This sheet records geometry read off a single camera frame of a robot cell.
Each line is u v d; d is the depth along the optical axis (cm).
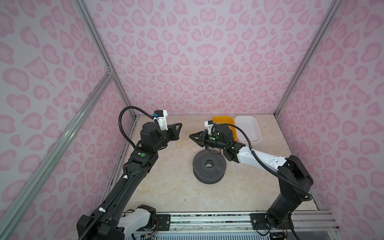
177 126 70
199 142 72
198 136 75
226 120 111
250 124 116
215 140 69
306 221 75
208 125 76
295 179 45
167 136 63
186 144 75
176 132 63
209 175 82
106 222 38
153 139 53
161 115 63
